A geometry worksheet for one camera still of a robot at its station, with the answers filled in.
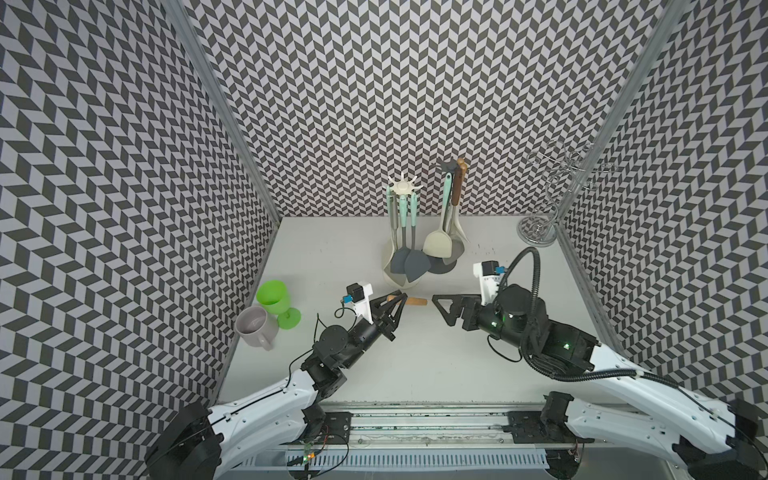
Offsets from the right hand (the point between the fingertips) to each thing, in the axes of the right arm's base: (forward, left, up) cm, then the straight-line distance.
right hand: (445, 305), depth 67 cm
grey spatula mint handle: (+19, +5, -10) cm, 22 cm away
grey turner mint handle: (+20, +11, -9) cm, 24 cm away
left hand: (+2, +9, -1) cm, 10 cm away
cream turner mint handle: (+27, -2, -11) cm, 30 cm away
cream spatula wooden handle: (+2, +8, -2) cm, 8 cm away
